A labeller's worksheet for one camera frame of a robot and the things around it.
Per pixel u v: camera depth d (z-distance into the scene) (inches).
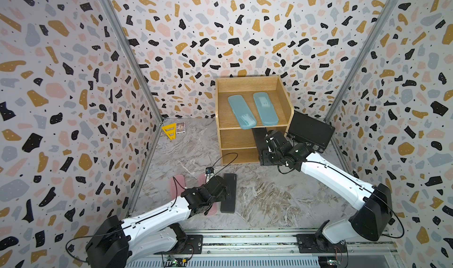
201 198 23.7
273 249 28.9
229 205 32.9
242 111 31.5
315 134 43.2
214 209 32.9
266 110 32.1
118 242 15.5
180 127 45.9
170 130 44.9
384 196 16.6
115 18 30.0
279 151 23.5
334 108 46.1
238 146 34.5
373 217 16.1
